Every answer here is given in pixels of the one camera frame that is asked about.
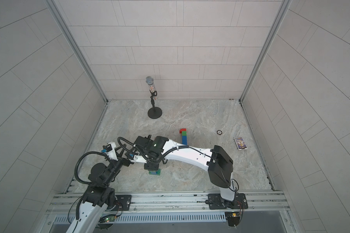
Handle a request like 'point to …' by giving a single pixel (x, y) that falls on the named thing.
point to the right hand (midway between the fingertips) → (150, 165)
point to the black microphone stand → (154, 112)
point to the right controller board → (233, 219)
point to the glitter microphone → (149, 80)
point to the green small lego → (184, 133)
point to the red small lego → (183, 129)
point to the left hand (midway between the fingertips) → (134, 146)
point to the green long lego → (158, 172)
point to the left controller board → (109, 219)
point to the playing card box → (240, 143)
